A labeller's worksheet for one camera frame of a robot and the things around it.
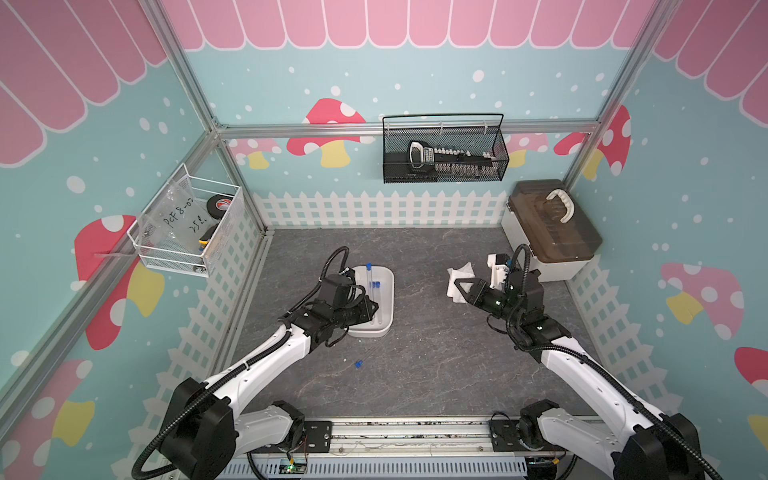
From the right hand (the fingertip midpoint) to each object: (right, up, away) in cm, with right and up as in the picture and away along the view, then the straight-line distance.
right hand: (455, 281), depth 78 cm
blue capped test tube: (-23, 0, +6) cm, 24 cm away
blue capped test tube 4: (-27, -25, +9) cm, 38 cm away
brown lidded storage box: (+40, +14, +23) cm, 48 cm away
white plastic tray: (-19, 0, +23) cm, 30 cm away
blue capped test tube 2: (-22, -5, +4) cm, 23 cm away
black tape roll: (-64, +20, +2) cm, 67 cm away
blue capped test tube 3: (-21, -8, +22) cm, 31 cm away
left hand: (-21, -9, +4) cm, 23 cm away
